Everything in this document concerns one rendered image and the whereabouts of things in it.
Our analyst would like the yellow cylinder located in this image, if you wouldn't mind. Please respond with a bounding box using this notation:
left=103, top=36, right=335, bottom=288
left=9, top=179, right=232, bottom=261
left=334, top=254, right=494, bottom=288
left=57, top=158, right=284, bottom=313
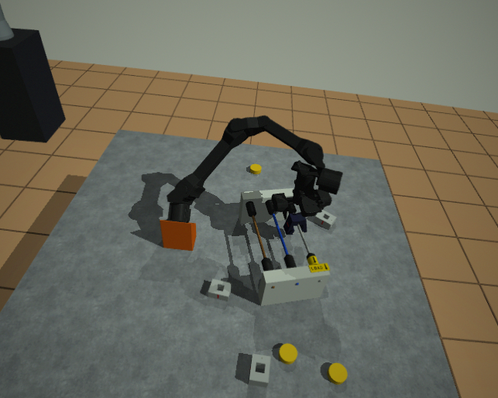
left=250, top=164, right=262, bottom=174
left=327, top=363, right=348, bottom=385
left=279, top=343, right=297, bottom=364

